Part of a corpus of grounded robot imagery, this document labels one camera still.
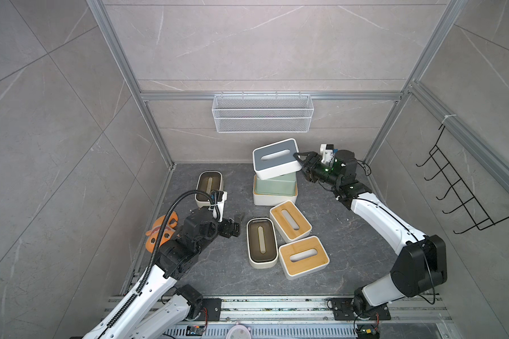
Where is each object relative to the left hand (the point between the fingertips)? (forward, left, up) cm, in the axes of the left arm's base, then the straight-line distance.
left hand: (233, 208), depth 70 cm
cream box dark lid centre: (-4, -9, -21) cm, 23 cm away
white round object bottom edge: (-33, -1, -24) cm, 41 cm away
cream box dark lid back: (+29, +17, -21) cm, 39 cm away
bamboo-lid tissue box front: (-9, -26, -25) cm, 37 cm away
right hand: (+17, -23, +6) cm, 29 cm away
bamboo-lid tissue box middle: (+8, -23, -26) cm, 35 cm away
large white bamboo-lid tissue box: (+19, -16, -25) cm, 35 cm away
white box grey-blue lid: (+20, -16, +2) cm, 26 cm away
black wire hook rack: (-5, -72, +7) cm, 73 cm away
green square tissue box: (+26, -22, -22) cm, 41 cm away
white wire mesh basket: (+50, -13, +5) cm, 52 cm away
